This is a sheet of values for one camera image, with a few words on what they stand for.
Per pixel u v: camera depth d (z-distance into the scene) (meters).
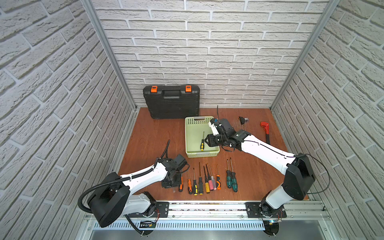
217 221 0.71
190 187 0.79
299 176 0.43
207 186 0.80
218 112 1.22
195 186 0.80
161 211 0.73
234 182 0.81
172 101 0.97
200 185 0.80
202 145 0.95
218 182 0.81
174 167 0.67
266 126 1.07
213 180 0.83
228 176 0.83
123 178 0.45
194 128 1.06
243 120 1.10
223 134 0.64
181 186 0.79
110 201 0.41
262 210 0.66
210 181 0.83
